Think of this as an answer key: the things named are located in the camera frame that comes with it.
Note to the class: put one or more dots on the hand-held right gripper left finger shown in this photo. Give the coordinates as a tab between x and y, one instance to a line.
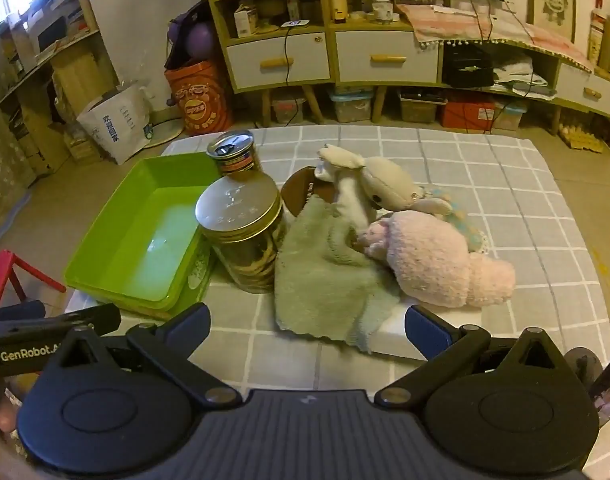
192	317

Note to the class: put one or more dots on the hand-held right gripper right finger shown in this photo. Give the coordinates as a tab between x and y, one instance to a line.
425	330

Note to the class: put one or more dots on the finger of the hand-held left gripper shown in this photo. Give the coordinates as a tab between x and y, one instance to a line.
95	317

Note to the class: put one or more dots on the white santa plush toy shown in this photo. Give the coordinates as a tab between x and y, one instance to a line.
435	260

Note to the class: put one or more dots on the green plastic bin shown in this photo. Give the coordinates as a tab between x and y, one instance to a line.
145	240

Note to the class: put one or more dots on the green towel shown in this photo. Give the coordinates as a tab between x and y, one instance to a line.
315	280

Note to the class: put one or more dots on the beige bunny plush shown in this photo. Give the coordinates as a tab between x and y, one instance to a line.
395	185

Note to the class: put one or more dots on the white cloth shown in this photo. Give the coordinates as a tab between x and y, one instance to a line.
347	200

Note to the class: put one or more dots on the brown round object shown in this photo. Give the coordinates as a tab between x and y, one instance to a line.
297	192

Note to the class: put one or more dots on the person's left hand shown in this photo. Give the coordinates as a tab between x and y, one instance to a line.
7	412

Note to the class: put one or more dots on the red plastic chair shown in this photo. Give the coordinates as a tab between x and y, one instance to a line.
5	275

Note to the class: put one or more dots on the large jar with gold lid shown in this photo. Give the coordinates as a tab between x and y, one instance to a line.
235	210

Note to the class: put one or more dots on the grey round object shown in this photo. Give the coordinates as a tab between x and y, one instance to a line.
582	367

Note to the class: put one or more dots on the small tin can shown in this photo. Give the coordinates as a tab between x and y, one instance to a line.
235	160

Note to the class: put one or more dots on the star patterned curtain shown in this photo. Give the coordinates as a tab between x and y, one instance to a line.
5	170

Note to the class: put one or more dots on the white round fan base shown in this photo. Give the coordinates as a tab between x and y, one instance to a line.
165	132

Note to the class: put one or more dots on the white paper bag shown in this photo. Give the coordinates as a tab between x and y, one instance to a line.
115	120

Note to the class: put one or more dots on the dark lidded storage box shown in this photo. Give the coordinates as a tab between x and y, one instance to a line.
420	110

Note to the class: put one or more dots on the red storage box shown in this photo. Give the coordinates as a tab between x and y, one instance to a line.
465	112

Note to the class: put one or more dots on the small clear storage box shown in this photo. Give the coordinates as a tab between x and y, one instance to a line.
287	110

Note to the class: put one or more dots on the wooden desk shelf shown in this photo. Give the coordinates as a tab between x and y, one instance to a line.
75	75

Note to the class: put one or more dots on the egg tray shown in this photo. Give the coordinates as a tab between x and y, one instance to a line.
582	135

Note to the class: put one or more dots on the black box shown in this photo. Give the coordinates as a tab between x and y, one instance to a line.
467	67

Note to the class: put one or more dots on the pile of folded clothes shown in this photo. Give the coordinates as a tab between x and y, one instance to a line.
525	77

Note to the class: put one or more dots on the purple ball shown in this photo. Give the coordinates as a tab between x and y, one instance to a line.
202	40

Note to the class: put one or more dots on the dark purple bag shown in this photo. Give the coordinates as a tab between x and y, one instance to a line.
177	40

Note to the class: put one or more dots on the low yellow-green cabinet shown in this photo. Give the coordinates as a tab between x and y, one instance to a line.
545	72

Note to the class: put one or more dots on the white printer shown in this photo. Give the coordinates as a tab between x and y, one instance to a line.
47	35

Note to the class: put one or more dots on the white low cabinet drawer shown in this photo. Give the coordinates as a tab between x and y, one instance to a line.
575	85

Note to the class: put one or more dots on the white carton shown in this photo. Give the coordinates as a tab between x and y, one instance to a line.
245	22

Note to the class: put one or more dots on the pink fringed cloth runner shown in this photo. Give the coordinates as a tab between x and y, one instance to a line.
460	22

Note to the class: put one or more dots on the white blue flat device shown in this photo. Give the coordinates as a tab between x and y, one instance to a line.
296	23

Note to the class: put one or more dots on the yellow-green shelf cabinet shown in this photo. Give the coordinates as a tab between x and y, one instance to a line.
331	27

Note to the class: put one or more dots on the yellow bottle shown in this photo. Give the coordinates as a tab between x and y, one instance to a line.
337	0

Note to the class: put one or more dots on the yellow red carton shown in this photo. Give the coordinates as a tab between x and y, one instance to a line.
597	35

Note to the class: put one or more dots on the framed cartoon picture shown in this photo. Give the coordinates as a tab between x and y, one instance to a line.
552	0

